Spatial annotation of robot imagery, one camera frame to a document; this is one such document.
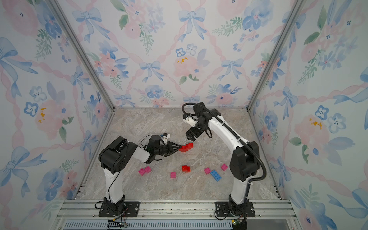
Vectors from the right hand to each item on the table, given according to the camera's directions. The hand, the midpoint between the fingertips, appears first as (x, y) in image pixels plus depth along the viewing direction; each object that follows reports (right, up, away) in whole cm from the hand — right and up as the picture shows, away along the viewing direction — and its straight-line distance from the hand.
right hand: (194, 131), depth 88 cm
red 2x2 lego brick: (-2, -9, +2) cm, 10 cm away
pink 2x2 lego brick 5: (+18, -22, 0) cm, 29 cm away
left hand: (-8, -11, +5) cm, 14 cm away
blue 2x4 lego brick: (+13, -26, -4) cm, 29 cm away
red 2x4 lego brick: (-6, -12, +5) cm, 14 cm away
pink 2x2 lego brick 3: (-13, -26, -3) cm, 29 cm away
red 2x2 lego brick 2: (-5, -22, -3) cm, 23 cm away
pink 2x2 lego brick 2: (-32, -24, -2) cm, 40 cm away
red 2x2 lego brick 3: (-5, -22, -3) cm, 23 cm away
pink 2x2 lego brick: (-28, -23, -2) cm, 36 cm away
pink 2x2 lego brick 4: (+8, -24, -2) cm, 25 cm away
